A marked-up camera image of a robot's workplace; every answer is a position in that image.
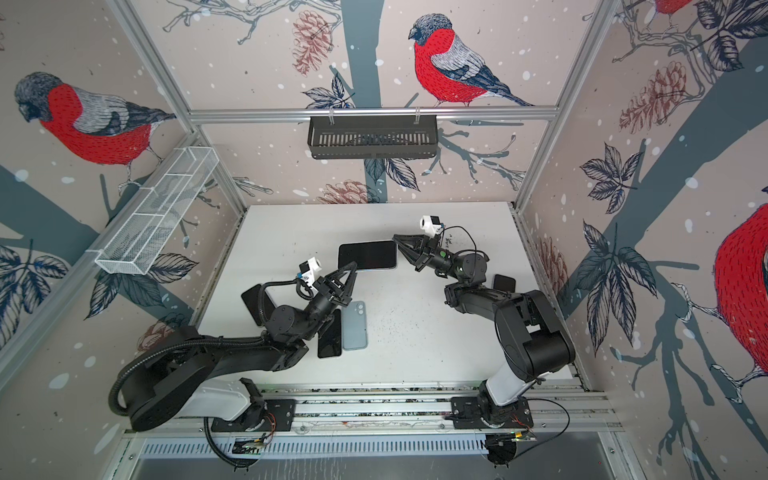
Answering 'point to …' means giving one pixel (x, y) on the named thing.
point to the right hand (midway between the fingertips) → (392, 249)
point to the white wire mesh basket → (144, 233)
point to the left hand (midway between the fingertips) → (355, 270)
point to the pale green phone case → (354, 326)
